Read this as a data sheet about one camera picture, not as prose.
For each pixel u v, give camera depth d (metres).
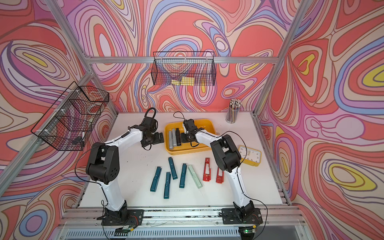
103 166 0.50
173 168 0.88
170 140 0.99
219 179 0.86
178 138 1.01
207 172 0.88
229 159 0.58
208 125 1.06
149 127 0.77
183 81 0.88
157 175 0.85
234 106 1.01
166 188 0.80
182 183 0.82
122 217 0.65
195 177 0.84
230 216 0.73
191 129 0.82
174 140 0.99
